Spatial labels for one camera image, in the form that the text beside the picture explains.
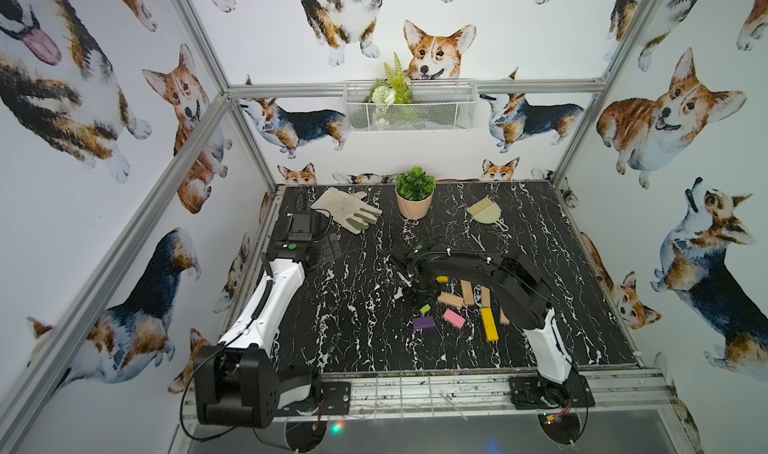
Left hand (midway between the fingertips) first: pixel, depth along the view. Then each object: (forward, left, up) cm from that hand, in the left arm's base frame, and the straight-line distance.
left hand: (323, 243), depth 85 cm
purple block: (-18, -29, -15) cm, 37 cm away
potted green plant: (+22, -27, -2) cm, 35 cm away
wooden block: (-11, -36, -14) cm, 41 cm away
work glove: (+25, -2, -16) cm, 30 cm away
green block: (-14, -29, -14) cm, 35 cm away
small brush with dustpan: (+24, -55, -17) cm, 62 cm away
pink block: (-17, -37, -15) cm, 43 cm away
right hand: (-13, -27, -15) cm, 33 cm away
